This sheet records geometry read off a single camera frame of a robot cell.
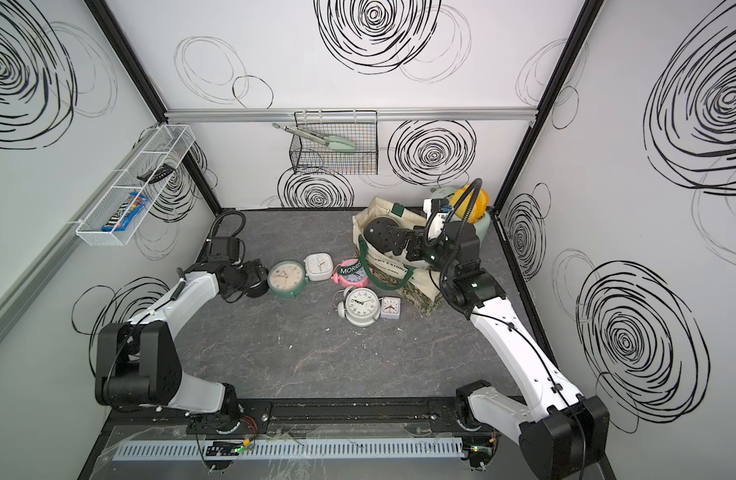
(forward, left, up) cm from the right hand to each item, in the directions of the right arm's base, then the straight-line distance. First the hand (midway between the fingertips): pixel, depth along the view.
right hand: (404, 228), depth 71 cm
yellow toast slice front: (+27, -19, -14) cm, 36 cm away
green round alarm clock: (+3, +36, -29) cm, 47 cm away
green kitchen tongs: (+34, +21, +1) cm, 40 cm away
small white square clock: (-6, +3, -31) cm, 31 cm away
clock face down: (+12, +7, -16) cm, 21 cm away
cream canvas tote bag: (-2, -5, -22) cm, 23 cm away
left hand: (0, +46, -24) cm, 52 cm away
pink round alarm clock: (+5, +15, -29) cm, 33 cm away
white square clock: (+8, +27, -29) cm, 40 cm away
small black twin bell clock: (-1, +44, -29) cm, 53 cm away
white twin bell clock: (-6, +12, -28) cm, 32 cm away
